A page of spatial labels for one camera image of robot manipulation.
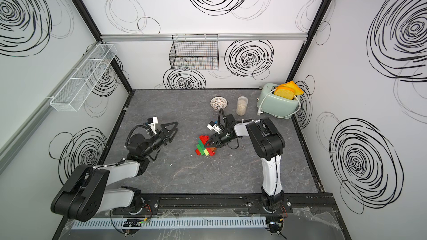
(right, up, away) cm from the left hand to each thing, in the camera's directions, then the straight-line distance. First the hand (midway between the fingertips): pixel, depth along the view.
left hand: (177, 127), depth 79 cm
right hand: (+14, -12, +10) cm, 21 cm away
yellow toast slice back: (+60, +22, +12) cm, 65 cm away
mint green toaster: (+54, +11, +18) cm, 57 cm away
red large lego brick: (+12, -7, +10) cm, 17 cm away
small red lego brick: (+9, -15, +9) cm, 19 cm away
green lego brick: (+10, -12, +8) cm, 18 cm away
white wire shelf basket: (-45, +14, -9) cm, 48 cm away
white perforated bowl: (+20, +13, +32) cm, 40 cm away
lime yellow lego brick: (+14, -14, +7) cm, 21 cm away
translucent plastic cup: (+34, +10, +21) cm, 42 cm away
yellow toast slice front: (+57, +18, +12) cm, 61 cm away
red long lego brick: (+16, -14, +6) cm, 22 cm away
